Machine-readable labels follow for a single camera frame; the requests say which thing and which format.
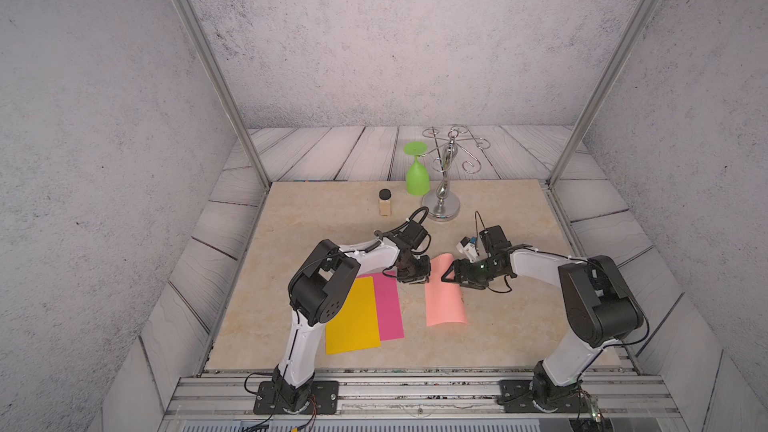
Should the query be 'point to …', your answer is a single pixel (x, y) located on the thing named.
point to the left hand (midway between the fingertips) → (435, 282)
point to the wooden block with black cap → (385, 202)
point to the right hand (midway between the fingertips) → (453, 281)
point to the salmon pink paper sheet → (444, 300)
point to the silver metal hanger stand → (443, 204)
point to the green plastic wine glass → (418, 181)
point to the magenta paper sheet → (388, 306)
